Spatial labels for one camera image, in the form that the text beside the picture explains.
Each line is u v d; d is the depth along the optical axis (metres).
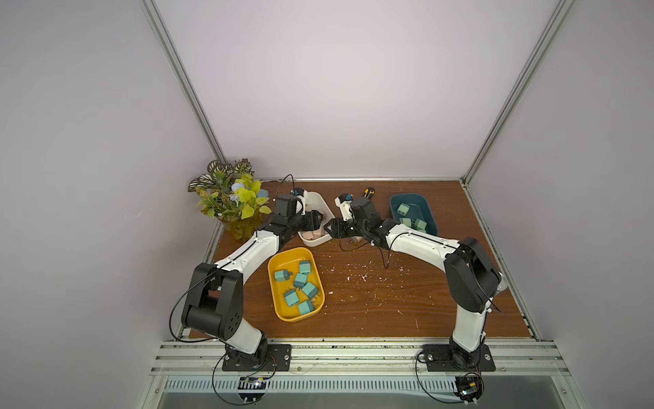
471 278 0.46
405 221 1.00
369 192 1.14
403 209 1.07
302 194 0.81
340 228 0.78
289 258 0.91
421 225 1.01
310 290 0.85
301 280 0.88
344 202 0.80
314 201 1.09
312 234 0.99
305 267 0.90
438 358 0.73
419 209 1.09
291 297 0.83
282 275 0.87
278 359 0.73
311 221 0.79
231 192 0.85
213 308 0.44
